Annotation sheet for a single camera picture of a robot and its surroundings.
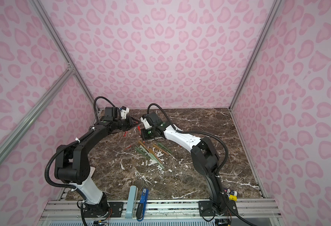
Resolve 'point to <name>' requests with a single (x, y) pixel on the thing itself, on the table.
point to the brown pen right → (160, 149)
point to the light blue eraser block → (132, 202)
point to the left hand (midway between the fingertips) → (140, 121)
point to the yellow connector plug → (233, 196)
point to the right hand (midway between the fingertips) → (142, 136)
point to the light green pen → (148, 153)
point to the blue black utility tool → (141, 204)
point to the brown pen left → (148, 149)
